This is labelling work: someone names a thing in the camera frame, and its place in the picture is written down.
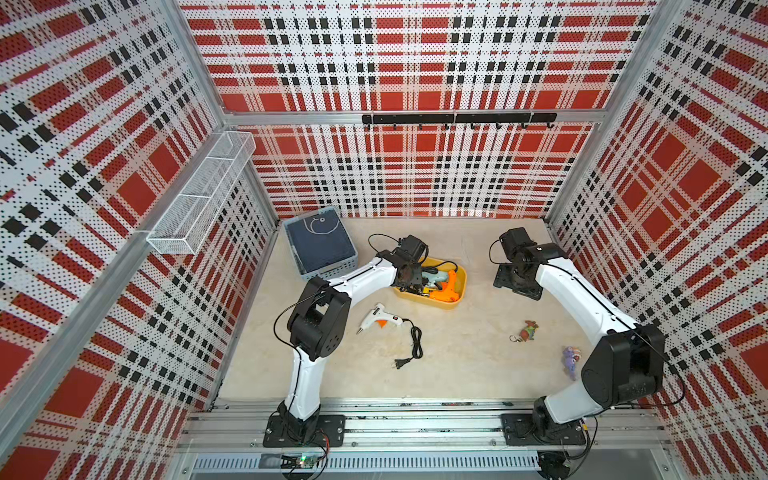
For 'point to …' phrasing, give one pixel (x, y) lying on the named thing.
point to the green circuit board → (300, 461)
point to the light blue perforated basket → (330, 271)
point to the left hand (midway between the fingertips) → (414, 275)
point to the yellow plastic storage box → (444, 266)
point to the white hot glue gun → (380, 317)
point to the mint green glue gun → (441, 276)
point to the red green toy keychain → (526, 334)
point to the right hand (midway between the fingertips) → (518, 284)
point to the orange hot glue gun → (449, 292)
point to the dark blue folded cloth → (319, 240)
